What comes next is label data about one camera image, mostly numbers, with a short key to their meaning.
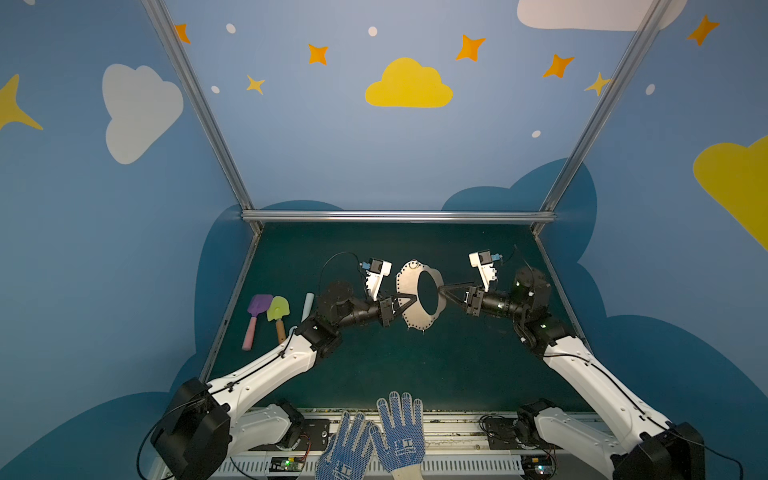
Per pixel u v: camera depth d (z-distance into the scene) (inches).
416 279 27.0
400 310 26.6
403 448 28.6
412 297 27.1
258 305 38.1
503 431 29.6
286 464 27.8
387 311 24.7
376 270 25.1
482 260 25.6
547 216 45.7
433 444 28.9
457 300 27.0
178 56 29.6
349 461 27.7
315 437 29.0
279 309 37.7
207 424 15.4
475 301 24.7
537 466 28.2
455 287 26.6
